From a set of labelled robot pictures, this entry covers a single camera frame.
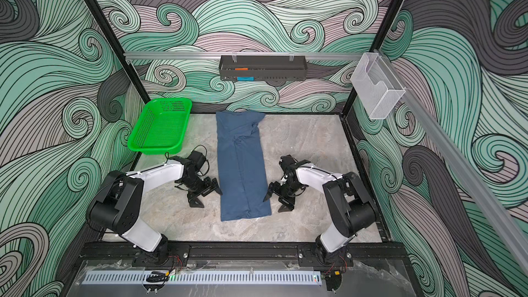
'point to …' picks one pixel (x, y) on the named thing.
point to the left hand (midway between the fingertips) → (215, 196)
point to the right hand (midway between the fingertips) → (272, 205)
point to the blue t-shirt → (242, 175)
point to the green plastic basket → (160, 128)
